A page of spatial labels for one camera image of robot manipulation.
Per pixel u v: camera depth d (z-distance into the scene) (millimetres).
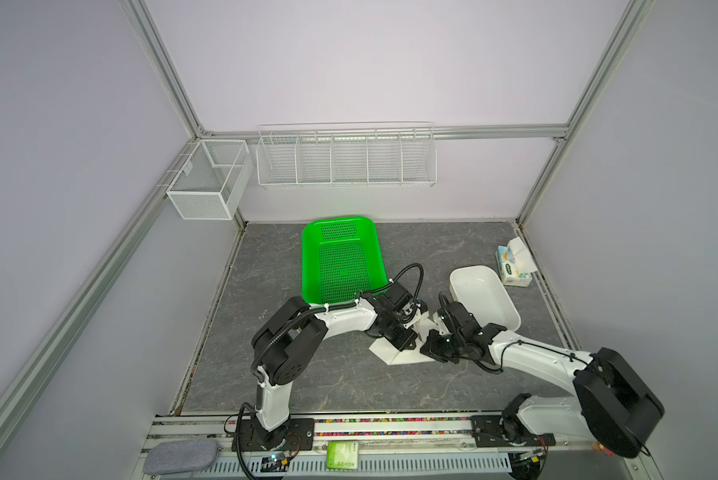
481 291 993
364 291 724
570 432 517
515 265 997
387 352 849
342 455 694
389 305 726
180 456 693
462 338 669
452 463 708
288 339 493
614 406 417
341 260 1087
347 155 1084
